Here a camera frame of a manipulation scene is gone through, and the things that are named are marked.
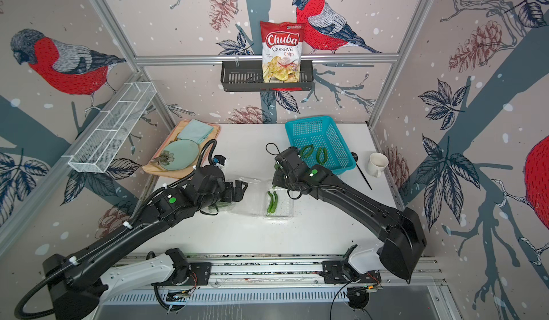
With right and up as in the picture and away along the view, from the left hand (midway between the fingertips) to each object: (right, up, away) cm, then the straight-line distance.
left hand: (240, 181), depth 74 cm
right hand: (+12, +1, +5) cm, 13 cm away
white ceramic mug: (+58, +4, +21) cm, 62 cm away
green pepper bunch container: (-5, -6, -10) cm, 12 cm away
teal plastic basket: (+36, +14, +40) cm, 56 cm away
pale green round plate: (-39, +7, +34) cm, 52 cm away
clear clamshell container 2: (+13, -13, +18) cm, 26 cm away
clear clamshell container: (-5, -7, -9) cm, 12 cm away
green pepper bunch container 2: (+11, -13, +16) cm, 23 cm away
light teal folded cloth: (-34, +20, +45) cm, 60 cm away
